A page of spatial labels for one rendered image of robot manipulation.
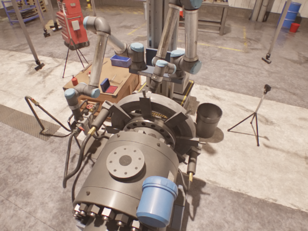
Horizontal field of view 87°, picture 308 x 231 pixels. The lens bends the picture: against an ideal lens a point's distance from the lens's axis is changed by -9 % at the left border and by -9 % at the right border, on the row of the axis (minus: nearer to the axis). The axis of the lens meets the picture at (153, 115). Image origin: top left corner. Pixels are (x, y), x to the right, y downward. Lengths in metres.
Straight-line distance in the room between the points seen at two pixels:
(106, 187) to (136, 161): 0.21
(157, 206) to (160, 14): 1.78
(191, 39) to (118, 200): 1.35
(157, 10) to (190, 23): 0.57
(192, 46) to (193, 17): 0.26
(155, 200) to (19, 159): 2.14
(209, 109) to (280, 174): 1.12
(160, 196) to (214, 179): 1.34
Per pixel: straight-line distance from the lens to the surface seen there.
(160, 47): 1.64
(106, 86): 2.44
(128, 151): 1.05
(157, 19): 2.09
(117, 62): 2.89
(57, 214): 2.07
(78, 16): 5.07
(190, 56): 1.74
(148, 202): 0.80
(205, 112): 2.45
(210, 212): 1.93
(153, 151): 1.13
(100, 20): 1.63
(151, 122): 1.35
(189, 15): 1.59
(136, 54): 2.05
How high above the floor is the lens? 1.77
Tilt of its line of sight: 42 degrees down
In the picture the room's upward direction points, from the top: straight up
